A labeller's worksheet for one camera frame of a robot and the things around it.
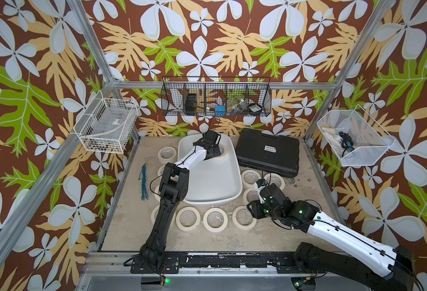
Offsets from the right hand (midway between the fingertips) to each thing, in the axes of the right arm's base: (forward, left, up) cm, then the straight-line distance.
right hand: (248, 205), depth 77 cm
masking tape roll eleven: (-1, +1, -13) cm, 13 cm away
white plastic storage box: (+19, +13, -11) cm, 26 cm away
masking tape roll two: (+39, +44, -12) cm, 60 cm away
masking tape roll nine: (-7, +28, -10) cm, 30 cm away
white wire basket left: (+30, +63, +20) cm, 73 cm away
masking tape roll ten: (-2, +14, -13) cm, 19 cm away
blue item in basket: (+47, +11, +15) cm, 50 cm away
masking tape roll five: (+38, +9, -9) cm, 40 cm away
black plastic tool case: (+35, -16, -6) cm, 39 cm away
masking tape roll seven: (+23, -5, -13) cm, 26 cm away
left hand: (+38, +14, -7) cm, 41 cm away
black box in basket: (+46, +27, +20) cm, 57 cm away
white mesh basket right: (+19, -50, +20) cm, 57 cm away
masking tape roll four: (+20, -19, -11) cm, 30 cm away
